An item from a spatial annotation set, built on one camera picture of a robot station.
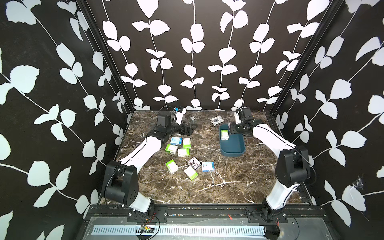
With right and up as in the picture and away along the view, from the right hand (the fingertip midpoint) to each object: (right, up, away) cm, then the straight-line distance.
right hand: (230, 125), depth 93 cm
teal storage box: (+4, -14, +5) cm, 15 cm away
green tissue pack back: (-29, -12, +5) cm, 31 cm away
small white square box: (-6, +4, +21) cm, 22 cm away
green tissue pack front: (-25, -28, -7) cm, 38 cm away
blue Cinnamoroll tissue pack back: (-36, -11, +7) cm, 38 cm away
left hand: (-25, +2, -11) cm, 27 cm away
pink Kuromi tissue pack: (-23, -23, -4) cm, 33 cm away
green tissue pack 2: (-39, -16, +2) cm, 42 cm away
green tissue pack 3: (-30, -17, +2) cm, 35 cm away
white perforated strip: (-28, -50, -23) cm, 62 cm away
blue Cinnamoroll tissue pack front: (-15, -25, -5) cm, 30 cm away
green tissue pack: (-2, -7, +11) cm, 13 cm away
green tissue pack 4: (-37, -25, -5) cm, 45 cm away
